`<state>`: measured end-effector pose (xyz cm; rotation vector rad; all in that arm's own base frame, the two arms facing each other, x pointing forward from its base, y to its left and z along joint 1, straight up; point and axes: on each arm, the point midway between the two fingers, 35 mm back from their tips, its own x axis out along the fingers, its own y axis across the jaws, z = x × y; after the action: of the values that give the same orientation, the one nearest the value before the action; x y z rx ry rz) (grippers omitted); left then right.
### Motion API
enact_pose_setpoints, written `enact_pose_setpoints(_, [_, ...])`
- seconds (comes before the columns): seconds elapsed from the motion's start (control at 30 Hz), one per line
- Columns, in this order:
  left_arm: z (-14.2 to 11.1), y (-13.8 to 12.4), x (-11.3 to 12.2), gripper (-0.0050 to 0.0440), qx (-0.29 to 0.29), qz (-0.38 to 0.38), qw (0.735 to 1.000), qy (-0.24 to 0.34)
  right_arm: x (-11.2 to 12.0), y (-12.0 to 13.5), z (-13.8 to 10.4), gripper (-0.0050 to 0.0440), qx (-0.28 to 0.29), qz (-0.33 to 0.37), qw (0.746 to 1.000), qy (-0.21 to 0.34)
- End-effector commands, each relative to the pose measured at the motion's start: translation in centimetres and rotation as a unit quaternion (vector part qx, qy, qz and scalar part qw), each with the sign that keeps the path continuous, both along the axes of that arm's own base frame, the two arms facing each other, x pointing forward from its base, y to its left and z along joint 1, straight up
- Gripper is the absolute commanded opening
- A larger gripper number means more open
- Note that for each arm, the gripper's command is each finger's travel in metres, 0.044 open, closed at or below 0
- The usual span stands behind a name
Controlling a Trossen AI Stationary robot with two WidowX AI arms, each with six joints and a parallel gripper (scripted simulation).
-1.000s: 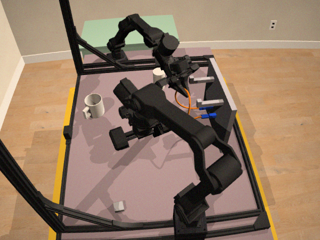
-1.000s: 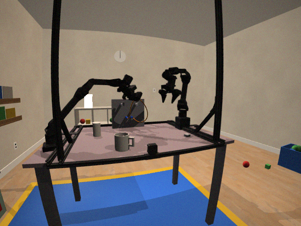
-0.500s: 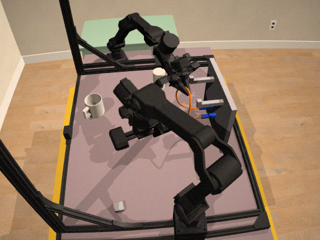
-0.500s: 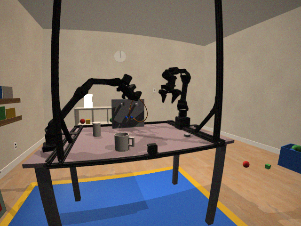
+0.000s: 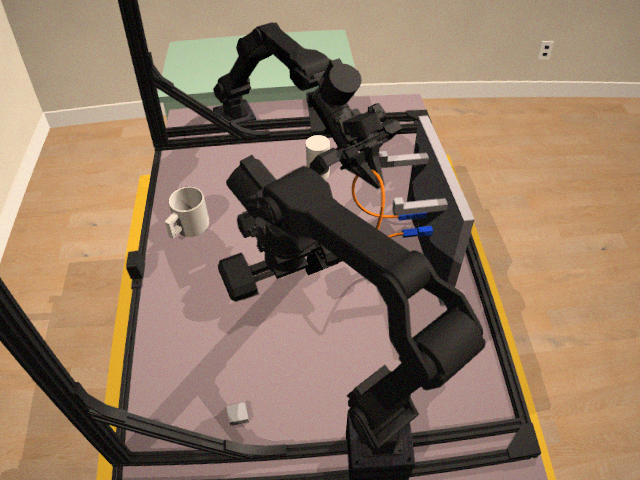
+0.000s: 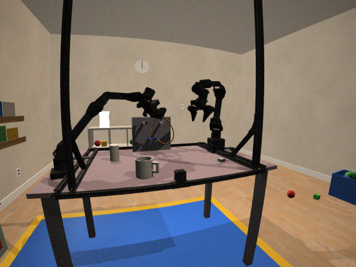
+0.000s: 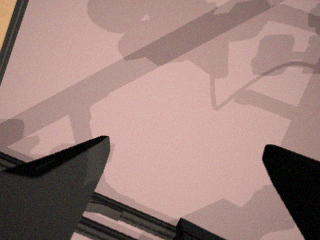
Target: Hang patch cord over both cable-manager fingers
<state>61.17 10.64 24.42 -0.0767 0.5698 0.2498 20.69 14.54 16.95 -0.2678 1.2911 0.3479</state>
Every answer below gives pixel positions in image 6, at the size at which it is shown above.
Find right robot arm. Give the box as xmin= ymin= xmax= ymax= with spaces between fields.
xmin=190 ymin=79 xmax=226 ymax=139

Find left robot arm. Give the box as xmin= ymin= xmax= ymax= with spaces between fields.
xmin=52 ymin=87 xmax=160 ymax=173

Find cream mug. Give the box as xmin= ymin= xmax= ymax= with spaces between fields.
xmin=135 ymin=156 xmax=159 ymax=179

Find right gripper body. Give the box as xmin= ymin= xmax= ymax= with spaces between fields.
xmin=187 ymin=97 xmax=215 ymax=112

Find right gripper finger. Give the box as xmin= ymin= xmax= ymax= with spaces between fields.
xmin=202 ymin=110 xmax=212 ymax=122
xmin=189 ymin=110 xmax=197 ymax=121

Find cream cylinder with white top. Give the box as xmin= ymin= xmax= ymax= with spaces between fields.
xmin=109 ymin=144 xmax=120 ymax=162

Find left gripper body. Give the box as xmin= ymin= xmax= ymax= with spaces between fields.
xmin=143 ymin=103 xmax=167 ymax=117

